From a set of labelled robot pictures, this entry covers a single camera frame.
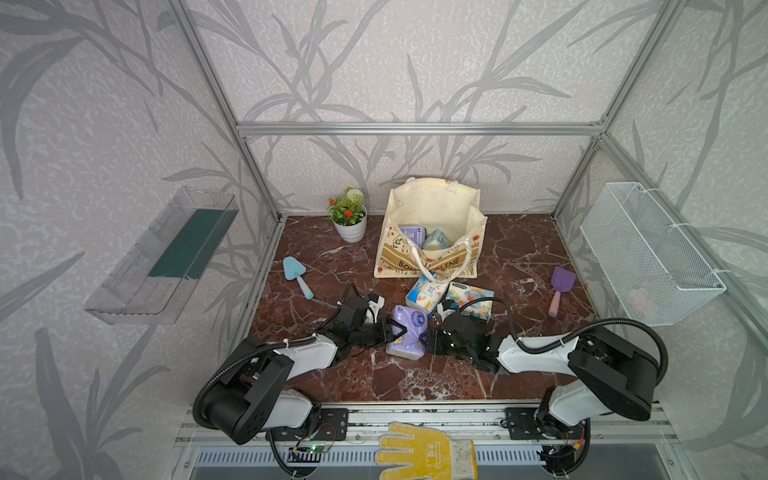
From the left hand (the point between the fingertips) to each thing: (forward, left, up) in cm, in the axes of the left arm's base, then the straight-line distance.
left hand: (403, 334), depth 84 cm
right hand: (0, -6, -3) cm, 6 cm away
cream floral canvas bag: (+37, -10, +4) cm, 39 cm away
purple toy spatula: (+21, -55, -5) cm, 59 cm away
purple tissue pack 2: (-3, -1, 0) cm, 3 cm away
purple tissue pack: (+30, -4, +9) cm, 32 cm away
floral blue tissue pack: (+12, -6, +1) cm, 14 cm away
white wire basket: (+1, -53, +30) cm, 61 cm away
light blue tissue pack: (+27, -10, +9) cm, 31 cm away
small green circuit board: (-26, +21, -5) cm, 34 cm away
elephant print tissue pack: (+13, -19, +1) cm, 23 cm away
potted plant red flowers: (+39, +19, +9) cm, 44 cm away
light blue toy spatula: (+26, +39, -5) cm, 47 cm away
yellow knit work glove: (-28, -7, -4) cm, 29 cm away
